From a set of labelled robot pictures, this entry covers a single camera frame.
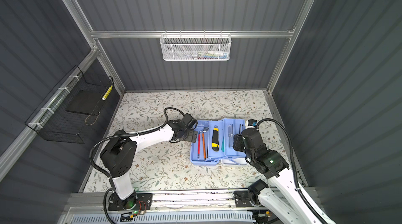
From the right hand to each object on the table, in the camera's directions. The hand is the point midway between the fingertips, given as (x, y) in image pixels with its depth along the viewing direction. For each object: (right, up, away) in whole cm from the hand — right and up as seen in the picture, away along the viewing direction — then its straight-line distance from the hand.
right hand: (239, 138), depth 74 cm
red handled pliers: (-17, -8, +17) cm, 25 cm away
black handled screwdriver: (+3, +3, +13) cm, 13 cm away
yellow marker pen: (-68, +20, +5) cm, 71 cm away
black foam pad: (-73, +18, 0) cm, 76 cm away
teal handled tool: (-7, -7, +8) cm, 13 cm away
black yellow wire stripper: (-11, -6, +8) cm, 15 cm away
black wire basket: (-80, +13, -3) cm, 81 cm away
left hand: (-27, -2, +18) cm, 32 cm away
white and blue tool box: (-3, +3, +14) cm, 15 cm away
